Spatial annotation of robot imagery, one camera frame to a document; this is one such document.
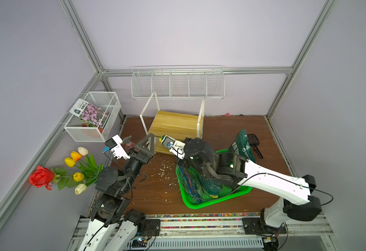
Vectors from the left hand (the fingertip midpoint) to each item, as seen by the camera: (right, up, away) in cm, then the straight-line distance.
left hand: (152, 137), depth 57 cm
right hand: (+9, -1, +3) cm, 10 cm away
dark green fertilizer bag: (+37, -4, +12) cm, 39 cm away
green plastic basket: (+19, -26, +16) cm, 36 cm away
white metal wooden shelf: (+7, +5, +32) cm, 33 cm away
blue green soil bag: (+14, -21, +10) cm, 27 cm away
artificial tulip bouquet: (-32, -14, +7) cm, 35 cm away
